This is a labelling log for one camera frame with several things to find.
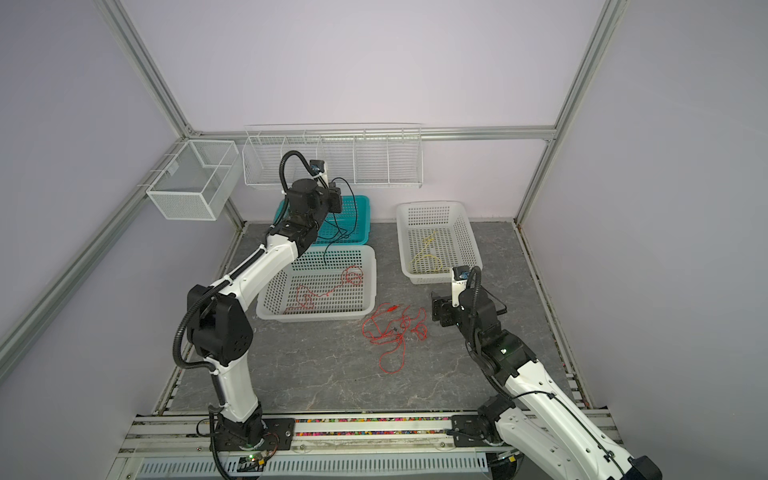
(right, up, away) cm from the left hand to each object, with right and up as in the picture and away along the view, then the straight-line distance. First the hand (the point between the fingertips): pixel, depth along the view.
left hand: (337, 184), depth 85 cm
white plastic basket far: (+40, -16, +29) cm, 52 cm away
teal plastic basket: (0, -10, +24) cm, 26 cm away
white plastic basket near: (-8, -30, +17) cm, 36 cm away
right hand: (+31, -30, -9) cm, 44 cm away
